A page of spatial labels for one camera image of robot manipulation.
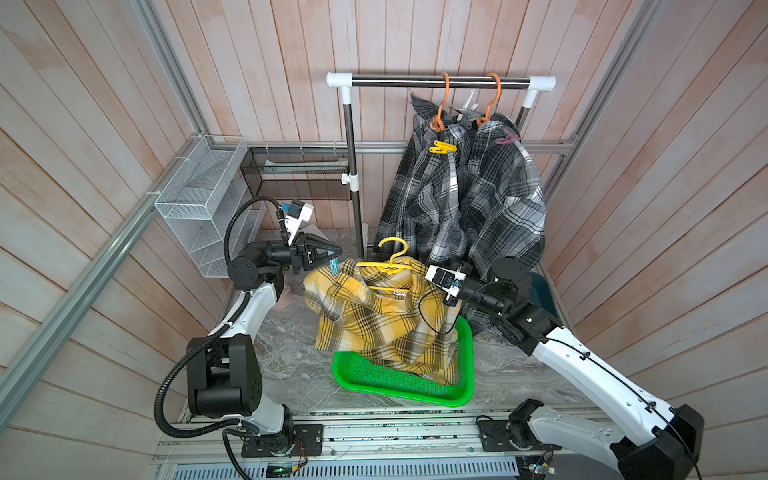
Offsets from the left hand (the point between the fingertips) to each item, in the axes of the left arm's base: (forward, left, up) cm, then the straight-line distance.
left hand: (338, 256), depth 65 cm
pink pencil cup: (+8, +21, -31) cm, 38 cm away
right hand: (+2, -20, -4) cm, 21 cm away
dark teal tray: (+12, -64, -33) cm, 73 cm away
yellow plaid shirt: (-7, -11, -11) cm, 17 cm away
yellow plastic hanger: (-1, -11, -2) cm, 12 cm away
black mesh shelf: (+50, +21, -14) cm, 55 cm away
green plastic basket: (-14, -2, -36) cm, 38 cm away
